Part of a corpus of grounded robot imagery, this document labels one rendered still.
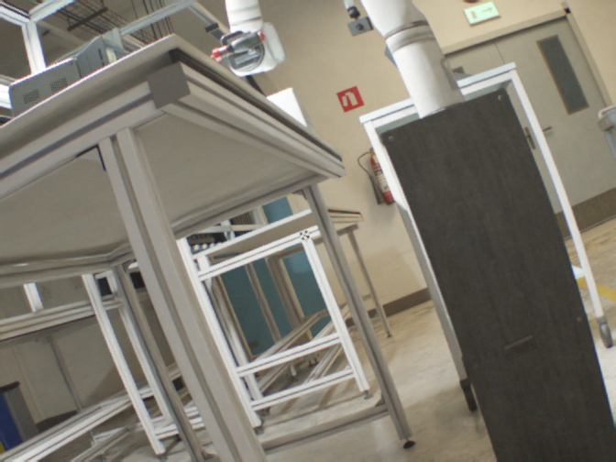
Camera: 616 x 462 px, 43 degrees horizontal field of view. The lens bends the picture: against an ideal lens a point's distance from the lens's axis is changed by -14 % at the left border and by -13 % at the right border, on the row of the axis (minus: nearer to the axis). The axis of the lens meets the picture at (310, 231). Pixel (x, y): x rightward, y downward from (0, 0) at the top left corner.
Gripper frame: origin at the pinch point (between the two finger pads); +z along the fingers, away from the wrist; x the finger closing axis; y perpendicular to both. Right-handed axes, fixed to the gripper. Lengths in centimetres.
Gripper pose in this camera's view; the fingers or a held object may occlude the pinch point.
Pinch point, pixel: (246, 42)
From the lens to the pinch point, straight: 155.7
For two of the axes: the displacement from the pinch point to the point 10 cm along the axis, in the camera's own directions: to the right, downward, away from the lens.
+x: -3.7, -9.2, -1.1
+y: -9.3, 3.6, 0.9
